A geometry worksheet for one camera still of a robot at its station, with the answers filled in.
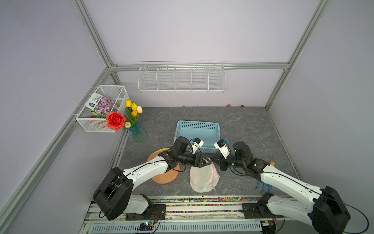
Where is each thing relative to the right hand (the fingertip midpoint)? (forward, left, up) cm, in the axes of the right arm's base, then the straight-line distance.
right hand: (211, 157), depth 79 cm
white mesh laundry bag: (-10, +4, -6) cm, 12 cm away
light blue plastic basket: (+26, -2, -13) cm, 29 cm away
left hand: (-4, +2, +1) cm, 5 cm away
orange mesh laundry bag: (-7, +23, -8) cm, 25 cm away
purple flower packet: (+19, +58, +22) cm, 65 cm away
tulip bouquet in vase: (+19, +43, +17) cm, 50 cm away
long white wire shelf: (+53, +19, +15) cm, 58 cm away
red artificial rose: (+7, +45, +23) cm, 51 cm away
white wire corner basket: (+15, +62, +17) cm, 66 cm away
